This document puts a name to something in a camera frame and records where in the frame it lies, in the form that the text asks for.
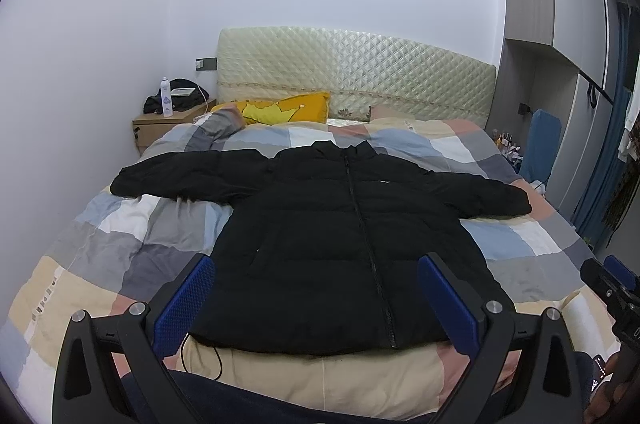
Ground blue chair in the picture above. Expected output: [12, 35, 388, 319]
[520, 109, 562, 184]

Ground black puffer jacket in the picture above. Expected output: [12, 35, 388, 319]
[111, 141, 532, 356]

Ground yellow pillow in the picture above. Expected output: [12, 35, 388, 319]
[210, 92, 331, 125]

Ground blue curtain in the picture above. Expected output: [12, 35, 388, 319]
[572, 2, 639, 250]

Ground wooden nightstand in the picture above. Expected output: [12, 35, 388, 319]
[131, 103, 209, 154]

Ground black cable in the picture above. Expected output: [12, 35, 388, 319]
[179, 333, 224, 380]

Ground wall power outlet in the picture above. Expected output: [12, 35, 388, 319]
[195, 57, 218, 72]

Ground cream quilted headboard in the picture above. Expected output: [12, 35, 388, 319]
[217, 26, 497, 126]

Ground white spray bottle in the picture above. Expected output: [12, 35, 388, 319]
[160, 77, 174, 118]

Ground black bag on nightstand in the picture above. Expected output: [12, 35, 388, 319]
[142, 77, 209, 114]

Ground grey wardrobe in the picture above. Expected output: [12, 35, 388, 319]
[487, 0, 622, 218]

